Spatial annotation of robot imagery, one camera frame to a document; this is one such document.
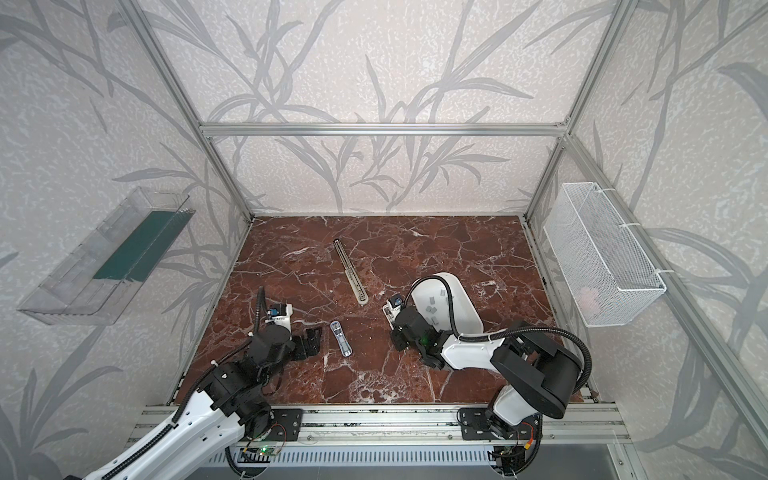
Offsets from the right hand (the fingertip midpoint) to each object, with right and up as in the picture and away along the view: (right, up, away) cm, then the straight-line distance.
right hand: (395, 313), depth 90 cm
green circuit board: (-30, -28, -19) cm, 46 cm away
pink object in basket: (+48, +8, -17) cm, 52 cm away
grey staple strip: (+11, 0, +4) cm, 12 cm away
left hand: (-22, -1, -9) cm, 24 cm away
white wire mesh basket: (+45, +15, -29) cm, 55 cm away
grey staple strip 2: (+16, +5, +9) cm, 19 cm away
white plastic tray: (+12, +4, +7) cm, 14 cm away
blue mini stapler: (-16, -7, -3) cm, 17 cm away
